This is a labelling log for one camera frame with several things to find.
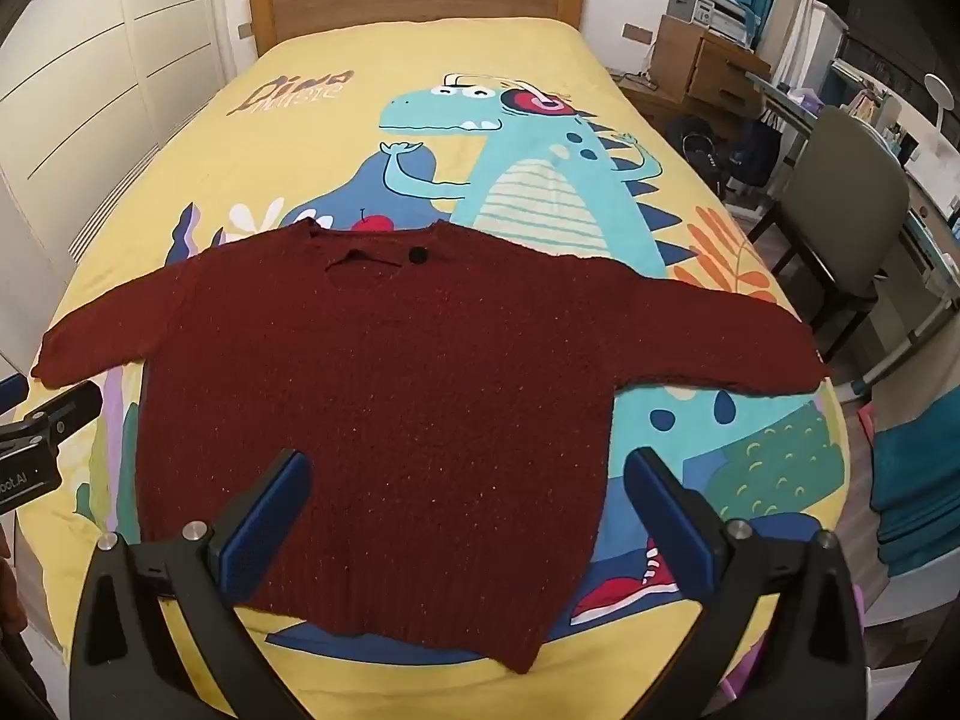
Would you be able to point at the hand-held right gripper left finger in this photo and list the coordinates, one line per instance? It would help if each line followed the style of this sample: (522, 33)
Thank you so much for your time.
(259, 532)

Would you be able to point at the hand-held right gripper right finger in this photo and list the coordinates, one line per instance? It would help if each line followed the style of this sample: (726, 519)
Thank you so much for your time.
(671, 525)

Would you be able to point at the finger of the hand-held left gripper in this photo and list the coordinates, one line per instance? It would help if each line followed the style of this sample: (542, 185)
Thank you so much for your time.
(64, 411)
(10, 392)

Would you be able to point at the dark red knitted sweater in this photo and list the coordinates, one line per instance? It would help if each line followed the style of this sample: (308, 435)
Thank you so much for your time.
(405, 420)

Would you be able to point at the stack of teal cloth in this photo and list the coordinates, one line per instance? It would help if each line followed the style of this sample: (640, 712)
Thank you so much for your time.
(919, 487)

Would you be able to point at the white wardrobe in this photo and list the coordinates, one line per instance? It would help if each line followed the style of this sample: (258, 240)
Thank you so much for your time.
(90, 75)

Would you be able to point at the black bag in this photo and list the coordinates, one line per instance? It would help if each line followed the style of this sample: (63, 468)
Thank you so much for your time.
(720, 154)

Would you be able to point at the grey desk chair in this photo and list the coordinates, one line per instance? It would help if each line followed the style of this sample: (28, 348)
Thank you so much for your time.
(847, 180)

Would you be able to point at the yellow dinosaur printed blanket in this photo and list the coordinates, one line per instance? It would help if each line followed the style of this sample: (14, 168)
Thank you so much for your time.
(525, 135)

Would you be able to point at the cluttered desk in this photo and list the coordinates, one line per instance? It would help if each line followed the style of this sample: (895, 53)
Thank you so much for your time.
(926, 165)

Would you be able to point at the wooden drawer cabinet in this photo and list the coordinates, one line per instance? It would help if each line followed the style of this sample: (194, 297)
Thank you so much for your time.
(712, 71)

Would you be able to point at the white cabinet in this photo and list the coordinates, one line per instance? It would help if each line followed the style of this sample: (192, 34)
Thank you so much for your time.
(814, 45)

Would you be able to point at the white round desk lamp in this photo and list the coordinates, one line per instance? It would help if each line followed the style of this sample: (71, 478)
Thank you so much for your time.
(939, 90)

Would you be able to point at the grey printer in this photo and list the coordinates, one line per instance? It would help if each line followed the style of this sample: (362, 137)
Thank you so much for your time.
(709, 11)

